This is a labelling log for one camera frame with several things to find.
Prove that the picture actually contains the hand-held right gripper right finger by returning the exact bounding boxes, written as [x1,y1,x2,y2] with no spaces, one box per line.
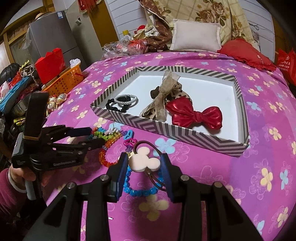
[161,153,264,241]

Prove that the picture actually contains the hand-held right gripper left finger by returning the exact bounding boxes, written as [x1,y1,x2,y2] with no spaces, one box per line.
[25,153,130,241]

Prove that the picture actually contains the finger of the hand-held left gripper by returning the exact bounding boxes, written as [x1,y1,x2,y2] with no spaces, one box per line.
[50,138,105,155]
[40,125,93,141]

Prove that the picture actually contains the multicoloured bead bracelet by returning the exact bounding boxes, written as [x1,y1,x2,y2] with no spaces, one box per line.
[91,126,126,145]

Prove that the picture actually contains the white mouse-shaped hair tie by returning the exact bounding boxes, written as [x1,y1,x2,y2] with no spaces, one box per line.
[128,141,168,193]

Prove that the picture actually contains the striped cardboard box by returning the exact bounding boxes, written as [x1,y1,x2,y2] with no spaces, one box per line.
[90,65,250,158]

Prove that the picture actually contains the person's left forearm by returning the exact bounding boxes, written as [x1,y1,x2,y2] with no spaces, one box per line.
[0,168,47,232]

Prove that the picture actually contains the person's left hand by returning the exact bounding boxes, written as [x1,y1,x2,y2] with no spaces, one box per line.
[8,166,37,186]

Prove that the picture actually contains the blue pouch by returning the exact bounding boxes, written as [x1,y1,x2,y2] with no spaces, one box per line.
[0,75,34,114]

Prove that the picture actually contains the pink plastic hair clip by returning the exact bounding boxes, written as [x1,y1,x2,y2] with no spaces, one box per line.
[123,138,136,151]

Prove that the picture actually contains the orange plastic basket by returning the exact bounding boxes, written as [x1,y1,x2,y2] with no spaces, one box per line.
[42,64,84,98]

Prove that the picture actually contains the black bag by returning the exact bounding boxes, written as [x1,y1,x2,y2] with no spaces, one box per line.
[0,62,21,81]

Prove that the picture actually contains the red shiny bow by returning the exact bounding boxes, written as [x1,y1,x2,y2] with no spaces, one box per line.
[165,97,223,130]

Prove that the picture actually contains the white bangle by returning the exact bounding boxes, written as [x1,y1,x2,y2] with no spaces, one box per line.
[7,173,27,194]

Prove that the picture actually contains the grey refrigerator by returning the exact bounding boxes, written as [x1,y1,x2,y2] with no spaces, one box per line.
[28,10,97,70]

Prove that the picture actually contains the black scrunchie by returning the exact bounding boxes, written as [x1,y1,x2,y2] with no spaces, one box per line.
[150,86,162,98]

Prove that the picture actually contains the beige ribbon bow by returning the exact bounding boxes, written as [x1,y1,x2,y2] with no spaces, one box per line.
[139,71,181,121]

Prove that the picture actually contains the leopard print bow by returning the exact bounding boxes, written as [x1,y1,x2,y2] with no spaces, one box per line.
[166,82,192,102]

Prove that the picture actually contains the pink floral bed sheet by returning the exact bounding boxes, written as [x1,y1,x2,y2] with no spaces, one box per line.
[30,50,296,241]

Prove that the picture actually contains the clear plastic bags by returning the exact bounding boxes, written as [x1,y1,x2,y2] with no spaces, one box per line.
[102,38,132,61]

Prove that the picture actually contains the straw hat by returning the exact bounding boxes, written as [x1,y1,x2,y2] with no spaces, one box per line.
[33,11,50,22]

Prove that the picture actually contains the red packet in plastic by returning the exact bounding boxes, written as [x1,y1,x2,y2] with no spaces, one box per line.
[128,39,148,56]

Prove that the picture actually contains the bottle with yellow cap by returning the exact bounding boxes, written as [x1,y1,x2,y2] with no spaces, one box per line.
[122,30,133,43]

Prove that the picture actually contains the doll with red hat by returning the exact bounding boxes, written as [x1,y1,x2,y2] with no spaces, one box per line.
[134,24,148,39]

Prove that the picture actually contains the red hanging decoration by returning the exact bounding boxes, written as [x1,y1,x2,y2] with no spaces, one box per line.
[77,0,103,12]

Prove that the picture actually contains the brown patterned quilt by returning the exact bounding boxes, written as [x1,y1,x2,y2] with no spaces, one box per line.
[140,0,174,52]

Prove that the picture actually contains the white pillow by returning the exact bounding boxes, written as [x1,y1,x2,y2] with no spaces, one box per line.
[170,19,222,52]

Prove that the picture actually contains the red ruffled pillow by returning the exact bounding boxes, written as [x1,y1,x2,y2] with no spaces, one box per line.
[217,39,277,72]

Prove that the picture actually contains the red shopping bag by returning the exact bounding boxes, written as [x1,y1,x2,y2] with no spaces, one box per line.
[276,47,296,86]

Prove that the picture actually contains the beige floral quilt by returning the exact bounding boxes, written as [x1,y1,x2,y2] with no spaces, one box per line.
[148,0,252,47]

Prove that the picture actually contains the orange bead bracelet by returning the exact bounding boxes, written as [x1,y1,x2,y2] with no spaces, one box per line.
[99,139,121,168]

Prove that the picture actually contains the blue bead bracelet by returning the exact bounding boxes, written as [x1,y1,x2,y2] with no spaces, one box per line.
[122,153,160,197]

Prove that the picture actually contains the black hair tie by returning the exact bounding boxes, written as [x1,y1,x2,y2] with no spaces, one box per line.
[105,95,137,114]

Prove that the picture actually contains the silver hair tie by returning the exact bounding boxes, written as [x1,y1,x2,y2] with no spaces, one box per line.
[114,94,138,105]

